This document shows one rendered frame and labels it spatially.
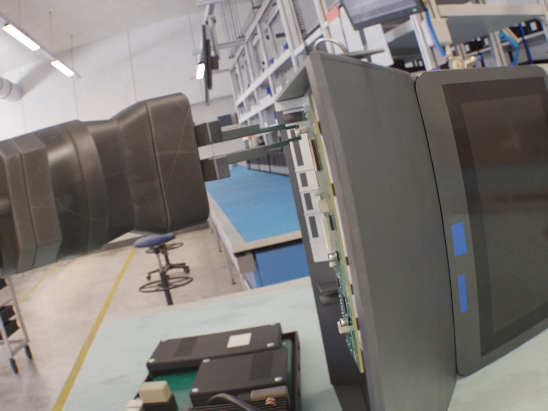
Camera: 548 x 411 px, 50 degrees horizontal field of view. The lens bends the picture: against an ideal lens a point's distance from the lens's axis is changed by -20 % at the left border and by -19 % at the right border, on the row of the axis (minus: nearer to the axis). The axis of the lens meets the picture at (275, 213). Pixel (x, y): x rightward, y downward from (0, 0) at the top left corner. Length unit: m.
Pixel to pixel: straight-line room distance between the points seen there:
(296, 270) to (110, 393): 1.40
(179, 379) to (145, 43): 11.27
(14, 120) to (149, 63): 2.87
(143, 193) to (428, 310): 0.16
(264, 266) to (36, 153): 1.67
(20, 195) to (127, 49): 11.51
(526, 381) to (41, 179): 0.32
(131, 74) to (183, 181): 11.32
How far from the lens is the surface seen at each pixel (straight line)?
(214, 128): 0.37
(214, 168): 0.37
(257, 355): 0.54
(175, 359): 0.56
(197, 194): 0.37
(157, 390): 0.46
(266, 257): 1.91
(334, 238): 0.39
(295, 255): 1.92
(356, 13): 1.78
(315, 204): 0.46
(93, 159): 0.34
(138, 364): 0.66
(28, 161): 0.27
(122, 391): 0.58
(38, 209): 0.27
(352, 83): 0.25
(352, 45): 2.69
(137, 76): 11.66
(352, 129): 0.24
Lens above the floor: 1.18
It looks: 6 degrees down
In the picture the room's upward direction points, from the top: 12 degrees counter-clockwise
